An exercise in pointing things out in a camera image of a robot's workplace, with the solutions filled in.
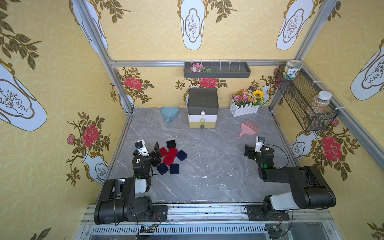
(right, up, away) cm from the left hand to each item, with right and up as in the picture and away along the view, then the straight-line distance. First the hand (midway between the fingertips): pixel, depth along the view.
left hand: (144, 144), depth 88 cm
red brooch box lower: (+14, -10, +5) cm, 18 cm away
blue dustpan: (+10, +21, +30) cm, 38 cm away
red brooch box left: (+10, -6, +7) cm, 14 cm away
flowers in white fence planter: (+67, +28, +19) cm, 75 cm away
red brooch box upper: (+16, -6, +7) cm, 18 cm away
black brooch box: (+14, -2, +13) cm, 19 cm away
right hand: (+69, -1, +6) cm, 69 cm away
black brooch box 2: (+8, -8, -6) cm, 13 cm away
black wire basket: (+95, +28, 0) cm, 99 cm away
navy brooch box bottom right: (+17, -15, +2) cm, 23 cm away
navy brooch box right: (+22, -8, +7) cm, 24 cm away
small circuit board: (+6, -39, -15) cm, 42 cm away
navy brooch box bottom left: (+10, -15, +5) cm, 19 cm away
